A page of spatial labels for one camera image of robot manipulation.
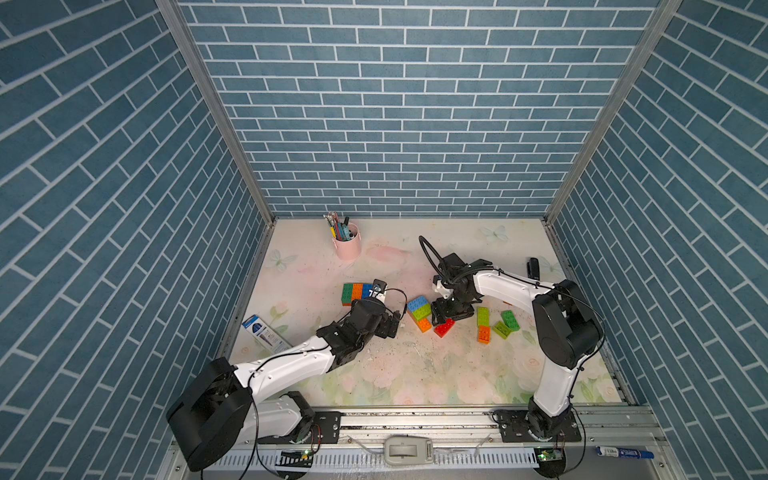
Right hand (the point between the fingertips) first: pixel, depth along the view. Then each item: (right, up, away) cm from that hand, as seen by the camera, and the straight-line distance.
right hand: (443, 321), depth 91 cm
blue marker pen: (+39, -25, -21) cm, 51 cm away
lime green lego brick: (-7, +3, 0) cm, 7 cm away
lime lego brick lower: (+13, +1, +3) cm, 13 cm away
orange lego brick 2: (+12, -3, -1) cm, 13 cm away
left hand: (-16, +5, -7) cm, 18 cm away
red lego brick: (-1, -2, -2) cm, 3 cm away
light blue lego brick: (-8, +5, +2) cm, 10 cm away
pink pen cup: (-31, +22, +13) cm, 40 cm away
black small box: (+34, +15, +13) cm, 39 cm away
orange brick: (-6, -1, -1) cm, 6 cm away
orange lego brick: (-27, +9, +5) cm, 29 cm away
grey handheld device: (-12, -25, -21) cm, 35 cm away
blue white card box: (-54, -3, -2) cm, 54 cm away
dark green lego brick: (-31, +7, +5) cm, 32 cm away
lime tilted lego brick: (+18, -2, -2) cm, 18 cm away
